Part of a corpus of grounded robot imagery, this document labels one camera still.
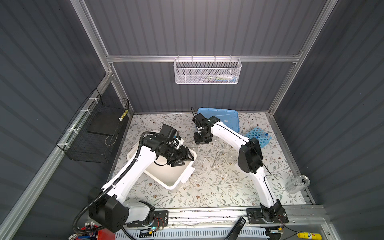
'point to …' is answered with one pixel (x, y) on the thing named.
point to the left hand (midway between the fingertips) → (190, 161)
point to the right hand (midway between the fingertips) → (198, 144)
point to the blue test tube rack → (262, 137)
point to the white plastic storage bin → (170, 177)
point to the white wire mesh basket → (207, 70)
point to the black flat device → (236, 229)
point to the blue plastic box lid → (229, 117)
